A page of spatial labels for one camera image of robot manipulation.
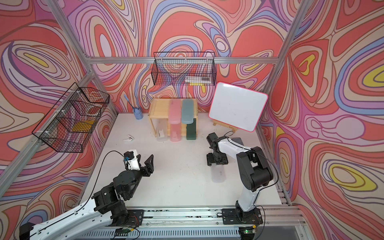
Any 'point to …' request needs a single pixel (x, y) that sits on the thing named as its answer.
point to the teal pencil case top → (187, 112)
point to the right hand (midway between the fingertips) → (217, 166)
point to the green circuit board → (122, 232)
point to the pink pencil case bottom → (175, 132)
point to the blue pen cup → (138, 113)
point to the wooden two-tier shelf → (159, 109)
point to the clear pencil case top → (218, 173)
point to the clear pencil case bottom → (162, 130)
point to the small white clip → (130, 139)
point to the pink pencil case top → (175, 111)
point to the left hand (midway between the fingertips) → (149, 156)
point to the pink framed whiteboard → (237, 106)
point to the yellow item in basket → (83, 126)
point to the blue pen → (127, 98)
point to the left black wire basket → (66, 128)
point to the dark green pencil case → (191, 131)
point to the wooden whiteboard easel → (215, 122)
